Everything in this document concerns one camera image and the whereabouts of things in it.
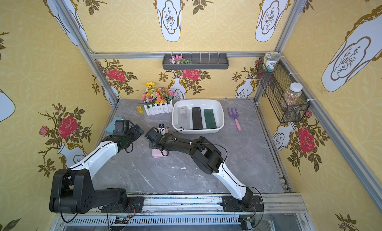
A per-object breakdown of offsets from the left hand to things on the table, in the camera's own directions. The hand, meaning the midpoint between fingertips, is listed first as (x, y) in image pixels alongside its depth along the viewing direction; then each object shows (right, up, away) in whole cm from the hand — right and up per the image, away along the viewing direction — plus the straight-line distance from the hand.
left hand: (131, 133), depth 90 cm
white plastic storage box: (+56, +15, +19) cm, 61 cm away
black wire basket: (+91, +32, +8) cm, 97 cm away
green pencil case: (+50, +8, +20) cm, 54 cm away
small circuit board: (+2, -40, -17) cm, 44 cm away
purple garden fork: (+69, +10, +20) cm, 72 cm away
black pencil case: (+40, +8, +17) cm, 45 cm away
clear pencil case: (+30, +9, +16) cm, 35 cm away
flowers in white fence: (+12, +21, +10) cm, 26 cm away
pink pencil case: (+17, -11, -3) cm, 20 cm away
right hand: (+17, -5, +9) cm, 20 cm away
